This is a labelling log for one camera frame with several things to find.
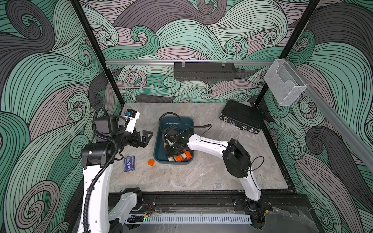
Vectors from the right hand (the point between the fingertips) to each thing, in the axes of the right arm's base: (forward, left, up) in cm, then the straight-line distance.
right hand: (165, 156), depth 85 cm
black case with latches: (+36, -61, -8) cm, 71 cm away
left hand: (+1, +8, +28) cm, 29 cm away
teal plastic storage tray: (+2, +4, -4) cm, 6 cm away
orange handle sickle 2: (+1, -14, -1) cm, 14 cm away
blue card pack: (-3, +22, -3) cm, 22 cm away
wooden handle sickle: (-2, -4, +2) cm, 5 cm away
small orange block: (-2, +9, -3) cm, 10 cm away
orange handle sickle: (-2, -8, +1) cm, 8 cm away
